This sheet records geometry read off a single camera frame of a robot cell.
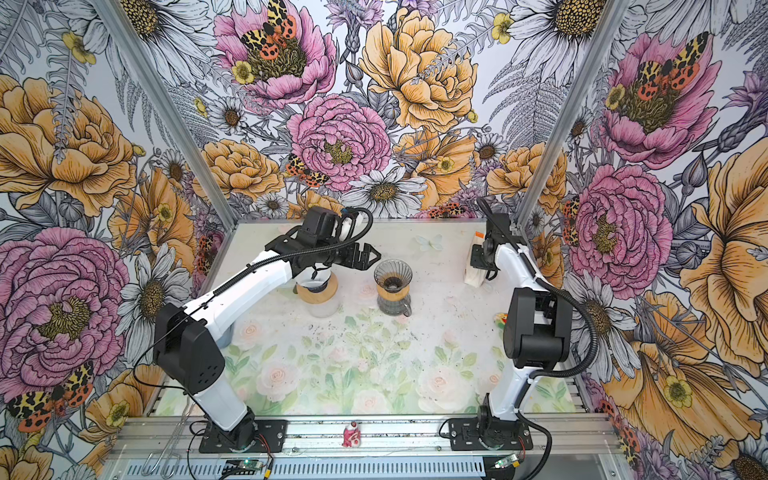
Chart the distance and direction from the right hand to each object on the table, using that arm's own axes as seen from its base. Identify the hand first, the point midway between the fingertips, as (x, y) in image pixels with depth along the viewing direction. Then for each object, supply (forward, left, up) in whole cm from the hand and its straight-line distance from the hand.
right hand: (483, 267), depth 95 cm
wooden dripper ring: (-9, +28, -1) cm, 30 cm away
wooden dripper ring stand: (-10, +49, +1) cm, 50 cm away
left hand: (-5, +36, +11) cm, 38 cm away
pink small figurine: (-43, +39, -7) cm, 59 cm away
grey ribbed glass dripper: (-3, +28, +1) cm, 28 cm away
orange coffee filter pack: (+3, 0, -8) cm, 9 cm away
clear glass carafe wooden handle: (-7, +51, -9) cm, 52 cm away
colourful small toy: (-13, -5, -10) cm, 17 cm away
